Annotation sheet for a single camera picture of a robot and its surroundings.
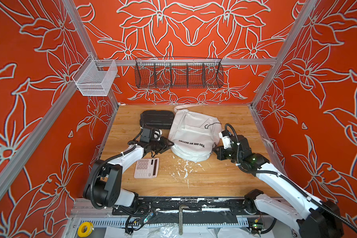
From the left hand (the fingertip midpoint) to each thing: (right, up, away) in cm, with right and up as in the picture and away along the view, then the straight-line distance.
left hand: (172, 144), depth 85 cm
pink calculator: (-15, -14, -1) cm, 21 cm away
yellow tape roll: (-41, -37, -18) cm, 57 cm away
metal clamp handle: (+4, -33, -15) cm, 36 cm away
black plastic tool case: (-10, +14, +18) cm, 25 cm away
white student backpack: (+13, +4, +12) cm, 18 cm away
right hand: (+22, -1, -5) cm, 23 cm away
